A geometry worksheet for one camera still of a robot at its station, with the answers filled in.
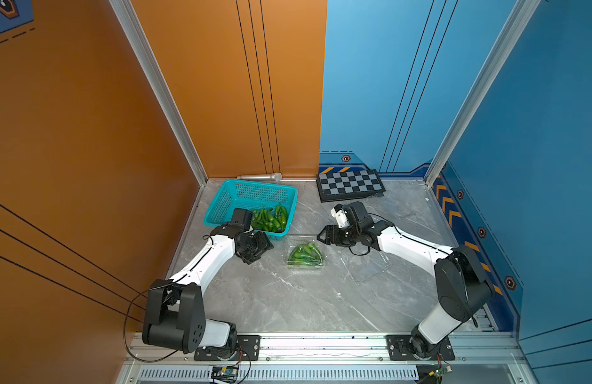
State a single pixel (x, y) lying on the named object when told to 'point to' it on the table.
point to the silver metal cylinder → (274, 177)
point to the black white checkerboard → (334, 186)
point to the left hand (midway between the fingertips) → (270, 246)
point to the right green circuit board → (441, 371)
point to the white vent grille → (302, 374)
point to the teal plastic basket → (234, 194)
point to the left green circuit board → (225, 374)
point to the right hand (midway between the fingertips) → (323, 238)
